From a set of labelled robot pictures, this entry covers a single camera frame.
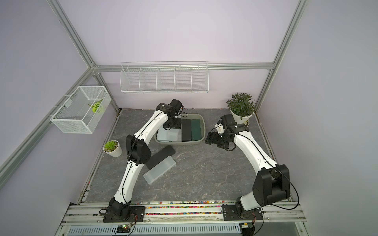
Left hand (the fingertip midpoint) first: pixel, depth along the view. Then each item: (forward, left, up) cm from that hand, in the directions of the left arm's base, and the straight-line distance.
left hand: (176, 126), depth 96 cm
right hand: (-16, -20, +4) cm, 26 cm away
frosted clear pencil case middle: (-25, +11, -9) cm, 29 cm away
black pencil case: (+3, -7, -9) cm, 12 cm away
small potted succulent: (-12, +39, -2) cm, 41 cm away
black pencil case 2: (-15, +11, -10) cm, 21 cm away
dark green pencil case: (+3, -13, -9) cm, 16 cm away
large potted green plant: (+6, -43, +10) cm, 45 cm away
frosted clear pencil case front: (-4, +2, -4) cm, 6 cm away
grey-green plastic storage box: (-6, -7, +16) cm, 19 cm away
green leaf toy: (+3, +43, +19) cm, 47 cm away
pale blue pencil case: (-3, +9, -4) cm, 10 cm away
